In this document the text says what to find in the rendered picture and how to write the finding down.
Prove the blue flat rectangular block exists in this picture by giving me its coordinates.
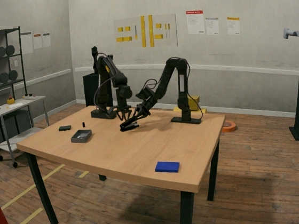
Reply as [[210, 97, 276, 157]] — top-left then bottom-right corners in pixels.
[[155, 162, 179, 173]]

